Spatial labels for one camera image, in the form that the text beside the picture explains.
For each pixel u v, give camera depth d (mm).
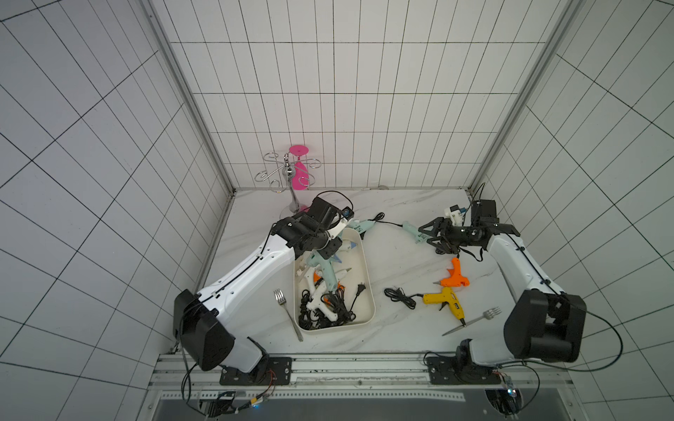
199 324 392
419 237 1006
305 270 814
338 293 832
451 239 741
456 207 809
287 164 863
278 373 727
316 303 805
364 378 727
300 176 837
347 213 674
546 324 422
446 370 727
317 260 773
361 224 1039
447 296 860
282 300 871
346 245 967
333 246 684
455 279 900
